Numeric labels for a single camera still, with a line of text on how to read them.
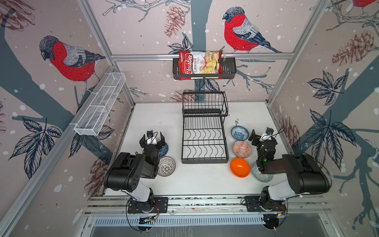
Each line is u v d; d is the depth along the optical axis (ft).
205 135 3.21
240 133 3.30
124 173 1.50
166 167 2.81
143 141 2.65
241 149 3.03
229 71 3.11
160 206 2.40
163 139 2.76
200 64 2.88
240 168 2.74
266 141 2.55
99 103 2.60
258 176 2.69
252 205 2.39
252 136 2.75
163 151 3.03
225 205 2.45
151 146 2.60
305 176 1.48
